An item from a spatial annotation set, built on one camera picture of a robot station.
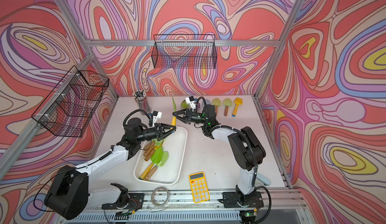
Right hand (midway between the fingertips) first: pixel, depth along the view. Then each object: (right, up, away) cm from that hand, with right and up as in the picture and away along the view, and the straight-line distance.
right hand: (174, 118), depth 77 cm
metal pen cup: (-24, +8, +24) cm, 35 cm away
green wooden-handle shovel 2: (-7, -24, +10) cm, 27 cm away
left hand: (+2, -6, -5) cm, 8 cm away
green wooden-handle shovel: (+36, +11, +38) cm, 53 cm away
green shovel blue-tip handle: (0, -1, -3) cm, 3 cm away
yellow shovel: (+44, +11, +38) cm, 59 cm away
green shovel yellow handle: (+3, +9, +34) cm, 35 cm away
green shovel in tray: (-12, -23, +10) cm, 28 cm away
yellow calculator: (+14, -37, -2) cm, 39 cm away
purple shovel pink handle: (+13, +7, +2) cm, 15 cm away
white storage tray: (-1, -16, +14) cm, 22 cm away
